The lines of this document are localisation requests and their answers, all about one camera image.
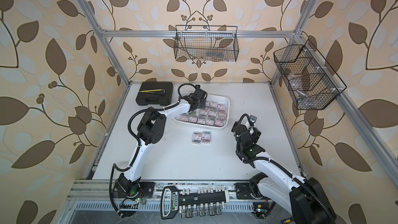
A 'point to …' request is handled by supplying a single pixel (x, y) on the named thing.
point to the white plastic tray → (215, 115)
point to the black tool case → (155, 98)
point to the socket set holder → (207, 201)
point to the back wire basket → (210, 43)
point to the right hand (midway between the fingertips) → (245, 125)
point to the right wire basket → (311, 81)
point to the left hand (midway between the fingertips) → (197, 99)
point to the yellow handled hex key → (152, 90)
